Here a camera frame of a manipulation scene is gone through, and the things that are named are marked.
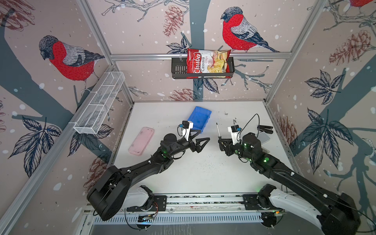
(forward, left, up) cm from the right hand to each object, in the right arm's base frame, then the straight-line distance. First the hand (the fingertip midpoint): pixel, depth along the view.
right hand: (219, 139), depth 77 cm
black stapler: (+20, -37, -17) cm, 45 cm away
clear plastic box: (+14, -34, -19) cm, 42 cm away
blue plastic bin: (+30, +10, -18) cm, 36 cm away
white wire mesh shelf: (0, +66, +13) cm, 67 cm away
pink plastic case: (+7, +50, -18) cm, 53 cm away
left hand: (-1, +7, +7) cm, 10 cm away
